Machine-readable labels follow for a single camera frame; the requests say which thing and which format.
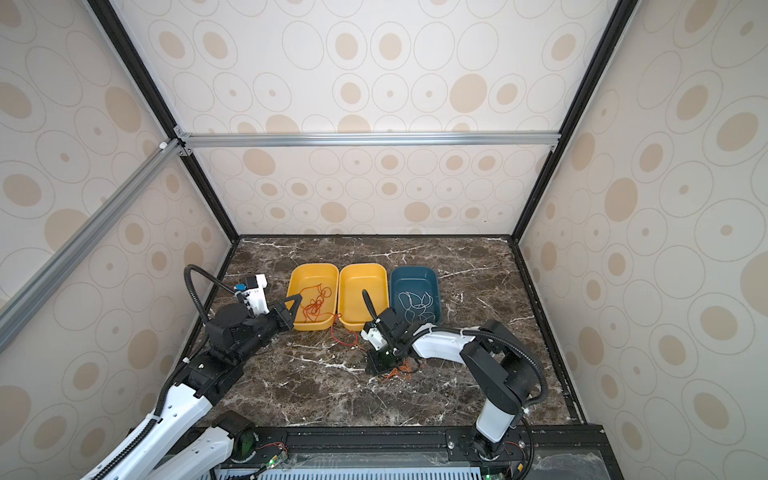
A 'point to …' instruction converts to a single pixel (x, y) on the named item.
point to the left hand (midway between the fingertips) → (308, 294)
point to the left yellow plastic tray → (318, 284)
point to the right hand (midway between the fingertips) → (368, 370)
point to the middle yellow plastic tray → (353, 279)
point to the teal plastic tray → (416, 279)
